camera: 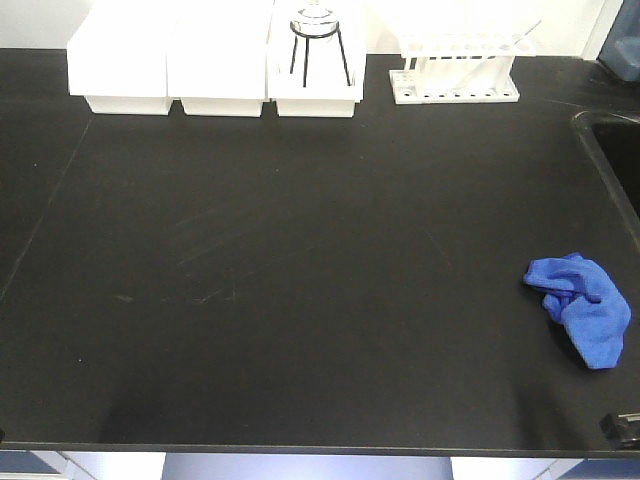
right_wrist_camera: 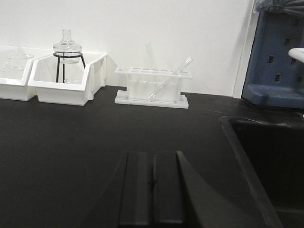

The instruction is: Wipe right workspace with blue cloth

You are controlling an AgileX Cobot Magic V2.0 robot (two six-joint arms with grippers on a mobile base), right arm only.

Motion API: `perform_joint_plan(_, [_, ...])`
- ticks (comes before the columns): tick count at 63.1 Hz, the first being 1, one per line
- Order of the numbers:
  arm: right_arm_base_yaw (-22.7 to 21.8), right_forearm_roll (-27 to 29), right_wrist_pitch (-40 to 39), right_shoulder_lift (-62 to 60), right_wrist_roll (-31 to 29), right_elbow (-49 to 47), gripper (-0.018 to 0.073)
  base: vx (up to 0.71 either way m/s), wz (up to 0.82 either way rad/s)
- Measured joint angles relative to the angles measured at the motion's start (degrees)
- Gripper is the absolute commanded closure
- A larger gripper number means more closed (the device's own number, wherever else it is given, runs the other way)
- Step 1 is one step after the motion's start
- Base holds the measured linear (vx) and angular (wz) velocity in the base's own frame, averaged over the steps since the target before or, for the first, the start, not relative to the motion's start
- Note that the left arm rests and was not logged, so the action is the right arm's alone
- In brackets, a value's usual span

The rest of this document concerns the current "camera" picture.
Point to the black sink basin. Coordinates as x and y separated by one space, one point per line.
620 145

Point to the white test tube rack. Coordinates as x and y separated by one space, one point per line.
450 92

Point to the clear glass rod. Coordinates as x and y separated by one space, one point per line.
520 36

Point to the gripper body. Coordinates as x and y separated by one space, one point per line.
612 430

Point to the blue cloth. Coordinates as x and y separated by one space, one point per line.
592 315

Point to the grey-blue plastic container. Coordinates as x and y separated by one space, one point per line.
622 55

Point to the glass flask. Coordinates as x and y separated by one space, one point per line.
314 22

